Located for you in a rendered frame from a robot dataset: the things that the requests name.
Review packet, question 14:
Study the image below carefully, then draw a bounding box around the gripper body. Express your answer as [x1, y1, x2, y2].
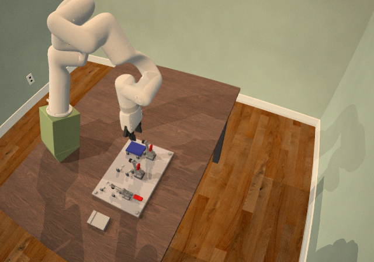
[120, 106, 143, 133]

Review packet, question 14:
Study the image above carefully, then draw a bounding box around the toggle clamp with red handle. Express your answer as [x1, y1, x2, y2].
[109, 183, 143, 201]
[129, 158, 145, 180]

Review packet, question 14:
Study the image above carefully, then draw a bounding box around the blue flat plate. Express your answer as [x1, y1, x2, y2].
[126, 141, 146, 158]

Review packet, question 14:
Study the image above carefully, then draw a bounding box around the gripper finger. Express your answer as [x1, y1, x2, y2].
[123, 126, 136, 141]
[135, 122, 142, 133]

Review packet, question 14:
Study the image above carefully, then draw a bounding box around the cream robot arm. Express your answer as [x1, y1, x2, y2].
[46, 0, 162, 117]

